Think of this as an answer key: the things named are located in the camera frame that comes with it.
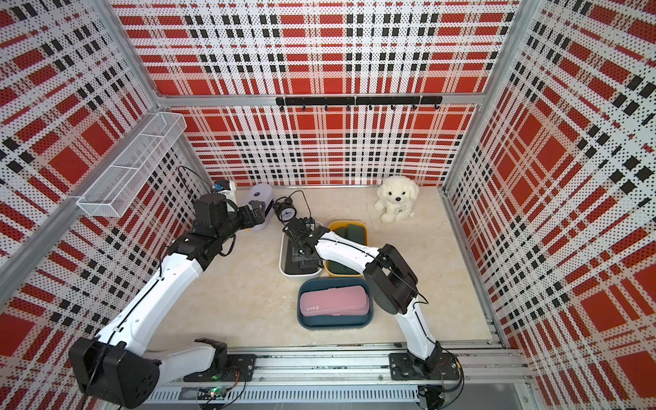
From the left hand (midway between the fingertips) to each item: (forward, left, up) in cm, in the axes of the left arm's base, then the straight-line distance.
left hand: (256, 206), depth 79 cm
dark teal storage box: (-28, -25, -24) cm, 45 cm away
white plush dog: (+14, -47, -11) cm, 51 cm away
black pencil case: (-10, -10, -21) cm, 26 cm away
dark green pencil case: (-23, -26, +4) cm, 35 cm away
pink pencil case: (-22, -24, -24) cm, 40 cm away
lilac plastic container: (+23, +7, -18) cm, 30 cm away
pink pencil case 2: (-18, -27, -22) cm, 39 cm away
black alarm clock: (+16, -3, -21) cm, 26 cm away
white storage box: (-8, -5, -22) cm, 24 cm away
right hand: (-4, -15, -20) cm, 26 cm away
